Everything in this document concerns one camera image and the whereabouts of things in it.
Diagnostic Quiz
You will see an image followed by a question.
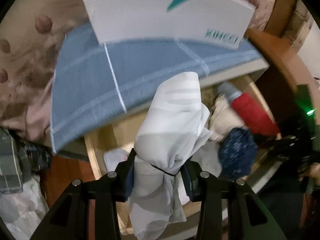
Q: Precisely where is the navy floral lace underwear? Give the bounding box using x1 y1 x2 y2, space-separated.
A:
218 127 258 180

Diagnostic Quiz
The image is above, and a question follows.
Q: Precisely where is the red knitted sock roll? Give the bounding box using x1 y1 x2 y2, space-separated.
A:
231 93 280 137

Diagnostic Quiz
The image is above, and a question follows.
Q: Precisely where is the white grey underwear bundle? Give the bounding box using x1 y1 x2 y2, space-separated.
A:
129 72 210 239

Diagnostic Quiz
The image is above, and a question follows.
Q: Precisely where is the beige underwear bundle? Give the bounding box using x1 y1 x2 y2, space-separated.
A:
209 94 245 141

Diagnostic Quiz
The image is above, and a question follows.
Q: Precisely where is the light blue sock roll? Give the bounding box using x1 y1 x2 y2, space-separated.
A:
218 82 242 104

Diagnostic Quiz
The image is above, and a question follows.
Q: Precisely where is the wooden drawer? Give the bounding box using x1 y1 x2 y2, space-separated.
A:
83 74 276 235

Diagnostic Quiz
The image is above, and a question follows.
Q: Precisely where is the white crumpled garment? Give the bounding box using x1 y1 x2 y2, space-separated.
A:
104 148 132 178

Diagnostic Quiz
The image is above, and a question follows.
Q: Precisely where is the dark blue bag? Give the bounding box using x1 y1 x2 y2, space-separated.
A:
23 142 52 172

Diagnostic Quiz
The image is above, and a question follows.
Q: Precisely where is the plaid grey green blanket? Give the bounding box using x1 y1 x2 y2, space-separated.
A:
0 128 31 194

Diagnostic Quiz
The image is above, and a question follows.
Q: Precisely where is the blue checked cloth cover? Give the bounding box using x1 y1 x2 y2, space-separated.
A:
50 23 264 152

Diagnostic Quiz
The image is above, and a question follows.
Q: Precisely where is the beige leaf pattern curtain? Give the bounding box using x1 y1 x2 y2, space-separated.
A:
1 0 88 144

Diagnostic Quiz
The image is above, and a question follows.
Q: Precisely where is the white XINCCI cardboard box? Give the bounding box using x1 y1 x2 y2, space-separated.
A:
83 0 255 49

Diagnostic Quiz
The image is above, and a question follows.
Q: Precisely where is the orange wooden bed frame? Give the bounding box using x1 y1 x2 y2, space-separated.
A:
245 29 319 124

